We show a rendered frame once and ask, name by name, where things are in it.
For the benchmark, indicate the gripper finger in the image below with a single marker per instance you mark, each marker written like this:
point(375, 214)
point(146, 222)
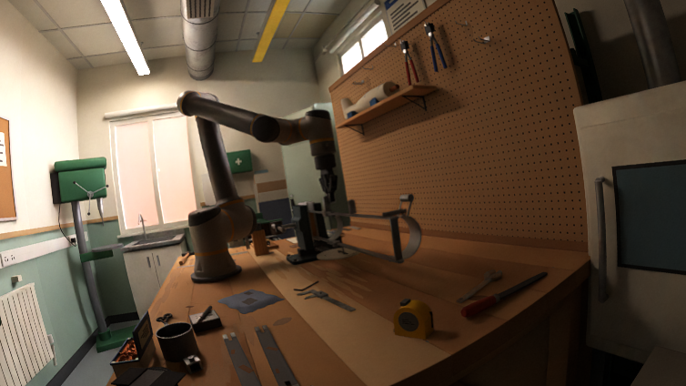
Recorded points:
point(333, 185)
point(323, 186)

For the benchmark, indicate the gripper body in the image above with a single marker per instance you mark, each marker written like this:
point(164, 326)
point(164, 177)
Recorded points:
point(325, 163)

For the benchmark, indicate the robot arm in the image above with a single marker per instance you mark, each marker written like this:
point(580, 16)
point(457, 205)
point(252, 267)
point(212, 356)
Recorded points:
point(217, 161)

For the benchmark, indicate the black bench vise stand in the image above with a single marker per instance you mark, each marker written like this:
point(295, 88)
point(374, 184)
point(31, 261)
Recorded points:
point(305, 236)

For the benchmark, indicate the grey band catch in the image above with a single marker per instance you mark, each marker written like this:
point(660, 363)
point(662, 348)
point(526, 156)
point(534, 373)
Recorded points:
point(406, 201)

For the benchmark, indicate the grey calf band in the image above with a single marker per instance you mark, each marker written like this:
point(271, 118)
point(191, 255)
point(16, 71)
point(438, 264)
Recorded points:
point(414, 236)

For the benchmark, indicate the pale green tall cabinet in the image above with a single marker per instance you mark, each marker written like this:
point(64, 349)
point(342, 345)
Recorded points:
point(297, 171)

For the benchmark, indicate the dark blue monitor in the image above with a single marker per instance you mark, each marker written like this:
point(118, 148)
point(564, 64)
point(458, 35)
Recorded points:
point(274, 210)

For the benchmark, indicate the grey round disc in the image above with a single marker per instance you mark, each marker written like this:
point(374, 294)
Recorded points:
point(332, 254)

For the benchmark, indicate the brown wooden block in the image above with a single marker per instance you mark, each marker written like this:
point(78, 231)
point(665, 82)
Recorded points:
point(260, 243)

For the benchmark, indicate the green first aid box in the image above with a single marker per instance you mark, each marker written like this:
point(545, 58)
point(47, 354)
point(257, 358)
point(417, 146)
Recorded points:
point(239, 161)

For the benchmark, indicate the black hex key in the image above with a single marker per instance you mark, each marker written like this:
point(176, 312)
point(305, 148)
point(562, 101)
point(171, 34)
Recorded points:
point(305, 287)

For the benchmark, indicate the grey caliper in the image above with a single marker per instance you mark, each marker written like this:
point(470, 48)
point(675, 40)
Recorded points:
point(327, 299)

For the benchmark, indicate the small high window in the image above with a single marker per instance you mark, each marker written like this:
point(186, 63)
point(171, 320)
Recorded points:
point(364, 45)

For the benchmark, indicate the blue-grey flat sheet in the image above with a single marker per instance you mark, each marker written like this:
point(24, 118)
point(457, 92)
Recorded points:
point(249, 302)

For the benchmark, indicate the yellow tape measure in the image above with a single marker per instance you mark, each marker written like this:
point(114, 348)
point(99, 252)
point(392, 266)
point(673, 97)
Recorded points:
point(412, 320)

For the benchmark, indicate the brown pegboard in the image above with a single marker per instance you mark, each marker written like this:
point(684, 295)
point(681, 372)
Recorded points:
point(493, 150)

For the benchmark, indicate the large frosted window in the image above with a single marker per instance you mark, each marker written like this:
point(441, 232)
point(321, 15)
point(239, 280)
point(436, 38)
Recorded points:
point(153, 171)

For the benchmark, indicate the grey metal bar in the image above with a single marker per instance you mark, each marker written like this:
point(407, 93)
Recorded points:
point(240, 359)
point(276, 356)

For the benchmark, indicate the grey open-end wrench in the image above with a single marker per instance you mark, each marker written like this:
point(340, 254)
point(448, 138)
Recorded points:
point(479, 287)

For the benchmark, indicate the black block with pen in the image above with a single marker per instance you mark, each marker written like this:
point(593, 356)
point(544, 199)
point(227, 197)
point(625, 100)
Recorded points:
point(205, 322)

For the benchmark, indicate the grey faucet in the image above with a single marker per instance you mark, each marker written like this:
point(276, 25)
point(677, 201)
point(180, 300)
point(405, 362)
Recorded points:
point(142, 225)

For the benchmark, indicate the white sink cabinet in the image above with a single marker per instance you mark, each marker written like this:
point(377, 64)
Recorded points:
point(150, 271)

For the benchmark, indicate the metal pegboard hook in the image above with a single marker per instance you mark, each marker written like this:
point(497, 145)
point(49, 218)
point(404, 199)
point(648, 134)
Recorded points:
point(479, 37)

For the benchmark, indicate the black scissors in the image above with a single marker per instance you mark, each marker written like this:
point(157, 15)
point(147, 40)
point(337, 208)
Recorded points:
point(164, 318)

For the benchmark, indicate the black round cup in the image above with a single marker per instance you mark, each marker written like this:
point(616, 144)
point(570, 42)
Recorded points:
point(177, 343)

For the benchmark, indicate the small black cube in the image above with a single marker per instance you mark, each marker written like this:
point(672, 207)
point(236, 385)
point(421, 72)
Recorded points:
point(192, 364)

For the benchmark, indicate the long ceiling light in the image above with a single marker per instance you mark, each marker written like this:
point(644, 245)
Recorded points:
point(126, 35)

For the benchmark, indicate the green drill press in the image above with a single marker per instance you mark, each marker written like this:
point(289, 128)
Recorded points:
point(80, 182)

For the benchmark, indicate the black box of copper parts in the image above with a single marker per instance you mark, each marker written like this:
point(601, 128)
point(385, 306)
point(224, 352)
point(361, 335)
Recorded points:
point(134, 351)

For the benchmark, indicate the black flat tray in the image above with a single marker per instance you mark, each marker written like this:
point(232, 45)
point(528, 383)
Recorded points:
point(147, 377)

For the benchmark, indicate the cork notice board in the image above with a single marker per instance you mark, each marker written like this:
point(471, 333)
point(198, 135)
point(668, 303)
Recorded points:
point(6, 171)

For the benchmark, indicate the white cabinet with dark window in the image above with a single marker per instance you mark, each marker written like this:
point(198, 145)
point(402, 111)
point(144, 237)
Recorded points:
point(632, 311)

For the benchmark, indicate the white radiator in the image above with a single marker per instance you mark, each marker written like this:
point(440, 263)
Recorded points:
point(21, 338)

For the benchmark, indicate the grey vertical pipe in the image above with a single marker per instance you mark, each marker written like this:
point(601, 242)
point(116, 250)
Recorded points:
point(651, 40)

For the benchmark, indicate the grey metal leg brace frame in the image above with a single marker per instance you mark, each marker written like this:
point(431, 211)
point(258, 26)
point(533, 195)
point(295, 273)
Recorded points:
point(364, 215)

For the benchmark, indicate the wooden wall shelf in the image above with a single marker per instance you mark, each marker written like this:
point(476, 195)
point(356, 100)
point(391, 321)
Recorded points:
point(386, 104)

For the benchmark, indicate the white wall poster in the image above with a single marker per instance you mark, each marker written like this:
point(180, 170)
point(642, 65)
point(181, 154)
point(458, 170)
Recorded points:
point(404, 12)

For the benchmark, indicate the grey ventilation duct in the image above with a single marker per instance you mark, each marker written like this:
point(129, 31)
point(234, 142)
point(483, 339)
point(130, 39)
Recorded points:
point(200, 37)

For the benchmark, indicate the black wall bracket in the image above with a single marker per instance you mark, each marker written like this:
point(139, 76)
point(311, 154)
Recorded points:
point(581, 53)

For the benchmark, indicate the white wall socket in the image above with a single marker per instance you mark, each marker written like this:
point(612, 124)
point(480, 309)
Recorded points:
point(7, 258)

